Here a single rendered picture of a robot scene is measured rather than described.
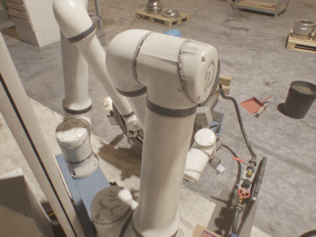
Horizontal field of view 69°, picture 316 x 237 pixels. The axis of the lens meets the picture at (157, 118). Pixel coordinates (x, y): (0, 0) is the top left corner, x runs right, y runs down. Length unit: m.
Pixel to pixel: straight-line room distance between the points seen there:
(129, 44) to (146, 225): 0.51
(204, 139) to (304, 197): 1.57
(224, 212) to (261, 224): 0.29
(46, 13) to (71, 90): 4.14
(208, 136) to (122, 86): 0.50
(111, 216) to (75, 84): 0.65
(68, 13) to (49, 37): 4.45
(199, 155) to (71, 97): 0.70
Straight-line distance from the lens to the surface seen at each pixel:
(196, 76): 0.42
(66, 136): 1.17
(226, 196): 2.14
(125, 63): 0.50
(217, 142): 1.14
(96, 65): 1.00
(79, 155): 1.23
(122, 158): 2.35
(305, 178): 2.55
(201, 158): 0.96
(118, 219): 0.85
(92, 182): 1.30
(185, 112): 0.48
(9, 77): 0.59
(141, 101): 0.64
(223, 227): 1.99
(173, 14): 6.21
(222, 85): 3.36
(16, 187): 1.27
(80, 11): 0.95
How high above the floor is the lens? 1.74
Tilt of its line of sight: 39 degrees down
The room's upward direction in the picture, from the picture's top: straight up
